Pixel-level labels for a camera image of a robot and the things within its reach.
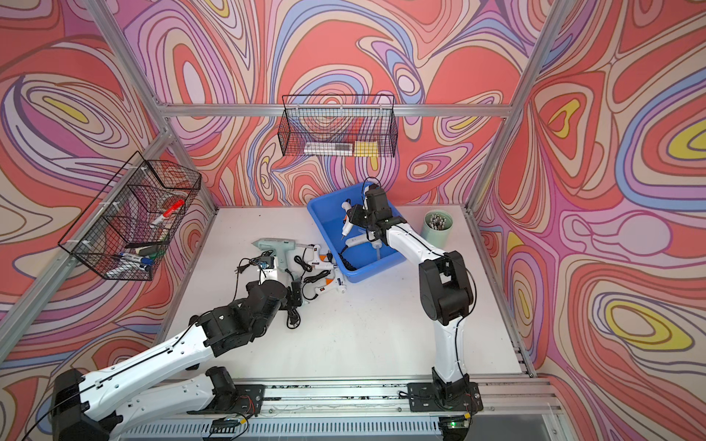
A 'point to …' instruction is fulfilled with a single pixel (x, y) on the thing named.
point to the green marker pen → (157, 254)
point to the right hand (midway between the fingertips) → (351, 218)
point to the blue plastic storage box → (358, 262)
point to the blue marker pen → (143, 260)
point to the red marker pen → (175, 207)
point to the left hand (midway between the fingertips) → (290, 282)
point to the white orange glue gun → (333, 284)
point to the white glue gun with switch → (317, 264)
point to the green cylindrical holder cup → (437, 227)
